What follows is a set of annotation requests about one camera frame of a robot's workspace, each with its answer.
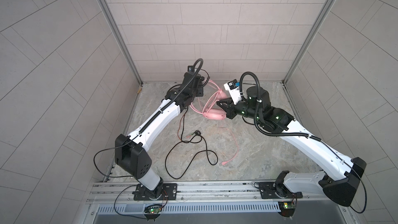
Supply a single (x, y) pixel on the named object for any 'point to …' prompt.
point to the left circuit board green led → (155, 210)
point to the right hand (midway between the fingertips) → (217, 103)
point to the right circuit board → (287, 208)
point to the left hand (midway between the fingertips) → (200, 82)
